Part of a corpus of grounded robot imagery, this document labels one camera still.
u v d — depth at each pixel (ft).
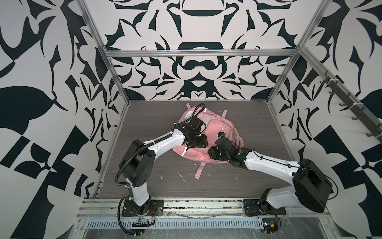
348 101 1.97
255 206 2.44
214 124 3.17
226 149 2.13
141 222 2.25
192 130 2.28
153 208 2.41
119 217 2.29
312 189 1.39
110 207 2.48
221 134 2.56
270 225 2.33
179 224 2.55
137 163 1.59
